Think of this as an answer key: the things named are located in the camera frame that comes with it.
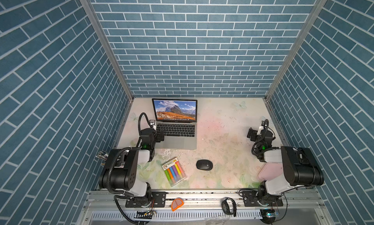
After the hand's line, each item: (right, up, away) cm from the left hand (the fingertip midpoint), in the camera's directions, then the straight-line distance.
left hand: (157, 128), depth 94 cm
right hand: (+67, -1, 0) cm, 67 cm away
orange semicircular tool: (+16, -34, -24) cm, 44 cm away
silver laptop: (+12, +6, +8) cm, 16 cm away
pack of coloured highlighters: (+13, -23, -12) cm, 29 cm away
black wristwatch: (+39, -34, -26) cm, 58 cm away
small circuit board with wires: (0, -41, -22) cm, 46 cm away
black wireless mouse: (+30, -20, -10) cm, 38 cm away
